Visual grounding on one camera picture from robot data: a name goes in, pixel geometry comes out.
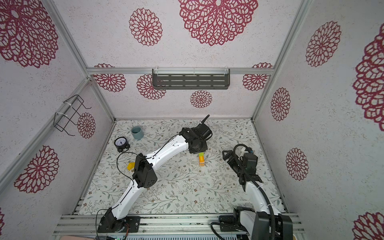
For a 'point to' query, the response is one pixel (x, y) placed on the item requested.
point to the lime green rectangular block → (201, 154)
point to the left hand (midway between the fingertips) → (202, 151)
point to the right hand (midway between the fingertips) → (227, 154)
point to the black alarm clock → (121, 143)
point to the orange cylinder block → (201, 162)
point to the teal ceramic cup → (137, 132)
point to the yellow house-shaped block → (130, 165)
